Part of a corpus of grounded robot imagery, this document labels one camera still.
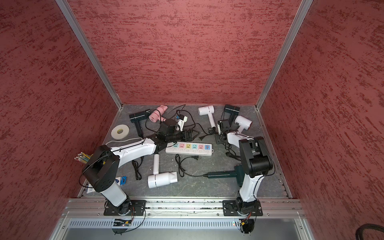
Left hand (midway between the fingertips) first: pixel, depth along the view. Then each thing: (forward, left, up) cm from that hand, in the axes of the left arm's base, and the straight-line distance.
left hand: (194, 135), depth 84 cm
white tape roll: (+12, +54, -15) cm, 57 cm away
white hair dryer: (+31, -9, -12) cm, 35 cm away
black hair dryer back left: (+22, +43, -10) cm, 50 cm away
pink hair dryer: (+25, +29, -11) cm, 39 cm away
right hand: (+7, -18, -16) cm, 25 cm away
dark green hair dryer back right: (+30, -28, -13) cm, 43 cm away
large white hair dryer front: (-22, +20, -11) cm, 31 cm away
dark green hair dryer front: (-18, -25, -11) cm, 33 cm away
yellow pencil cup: (-15, +57, +1) cm, 59 cm away
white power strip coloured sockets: (-2, -2, -12) cm, 13 cm away
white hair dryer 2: (+20, -35, -13) cm, 42 cm away
